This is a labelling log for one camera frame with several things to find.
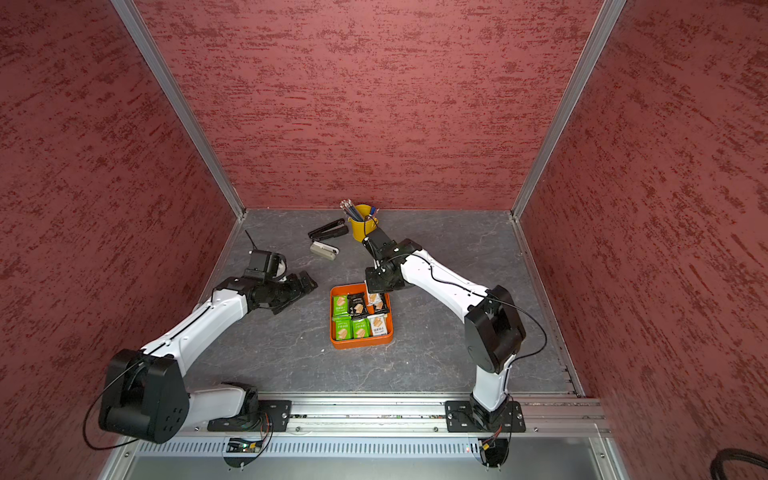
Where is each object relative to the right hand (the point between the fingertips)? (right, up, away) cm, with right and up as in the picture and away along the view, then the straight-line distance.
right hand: (378, 291), depth 85 cm
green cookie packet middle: (-5, -12, +2) cm, 13 cm away
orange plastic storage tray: (-12, -1, +10) cm, 16 cm away
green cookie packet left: (-10, -10, +2) cm, 15 cm away
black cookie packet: (-7, -5, +6) cm, 11 cm away
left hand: (-21, -2, +1) cm, 22 cm away
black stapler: (-18, +19, +27) cm, 38 cm away
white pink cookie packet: (-1, -2, -1) cm, 3 cm away
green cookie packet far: (-12, -7, +5) cm, 14 cm away
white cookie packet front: (0, -10, +2) cm, 11 cm away
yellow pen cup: (-6, +20, +21) cm, 30 cm away
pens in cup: (-11, +27, +15) cm, 33 cm away
